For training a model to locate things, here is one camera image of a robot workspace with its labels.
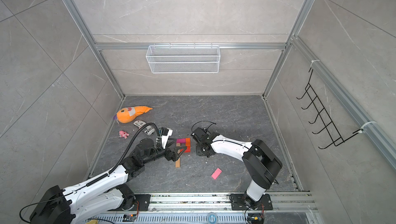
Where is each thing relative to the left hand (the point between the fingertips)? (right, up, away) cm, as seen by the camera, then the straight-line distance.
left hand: (183, 142), depth 76 cm
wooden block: (-5, -5, +16) cm, 17 cm away
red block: (+3, -3, -3) cm, 5 cm away
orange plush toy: (-40, +13, +22) cm, 47 cm away
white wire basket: (-3, +50, +25) cm, 56 cm away
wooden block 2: (-4, -14, +10) cm, 18 cm away
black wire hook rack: (+65, +19, -4) cm, 67 cm away
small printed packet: (-25, +3, +21) cm, 33 cm away
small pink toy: (-40, +1, +19) cm, 45 cm away
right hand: (+10, -8, +13) cm, 18 cm away
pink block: (+18, -18, +6) cm, 26 cm away
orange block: (+1, -4, +17) cm, 18 cm away
